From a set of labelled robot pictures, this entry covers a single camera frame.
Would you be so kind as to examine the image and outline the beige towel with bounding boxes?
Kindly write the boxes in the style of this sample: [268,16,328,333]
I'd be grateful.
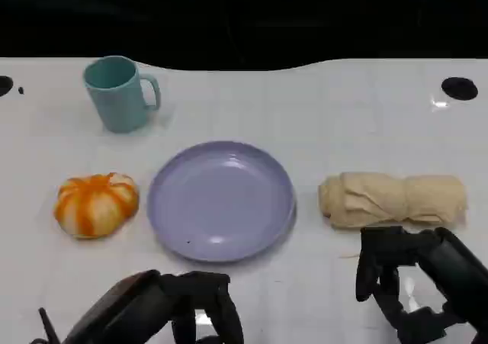
[318,171,470,230]

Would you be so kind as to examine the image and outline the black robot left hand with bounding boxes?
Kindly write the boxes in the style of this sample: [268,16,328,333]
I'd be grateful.
[62,268,246,344]

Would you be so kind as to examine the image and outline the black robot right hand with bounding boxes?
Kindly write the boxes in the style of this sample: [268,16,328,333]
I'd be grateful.
[355,225,488,344]

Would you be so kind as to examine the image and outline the orange and white bread roll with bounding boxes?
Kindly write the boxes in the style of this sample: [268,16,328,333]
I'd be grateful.
[53,172,140,240]

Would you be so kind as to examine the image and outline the lilac plate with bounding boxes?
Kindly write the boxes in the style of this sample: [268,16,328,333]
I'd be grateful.
[146,140,297,264]

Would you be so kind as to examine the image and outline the pale green mug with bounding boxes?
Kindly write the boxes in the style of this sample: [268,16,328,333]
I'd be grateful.
[82,55,162,134]

